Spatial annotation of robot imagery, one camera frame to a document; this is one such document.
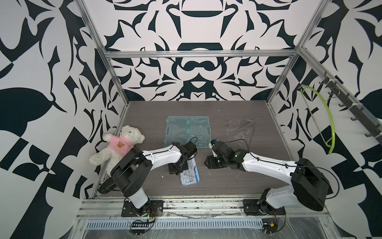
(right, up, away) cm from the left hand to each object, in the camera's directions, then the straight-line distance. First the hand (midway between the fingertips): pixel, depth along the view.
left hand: (180, 166), depth 88 cm
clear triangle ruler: (+42, +20, +18) cm, 49 cm away
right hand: (+15, +4, -3) cm, 16 cm away
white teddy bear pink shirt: (-35, +12, -1) cm, 37 cm away
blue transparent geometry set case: (+7, -4, -5) cm, 9 cm away
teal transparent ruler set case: (+1, +20, +16) cm, 26 cm away
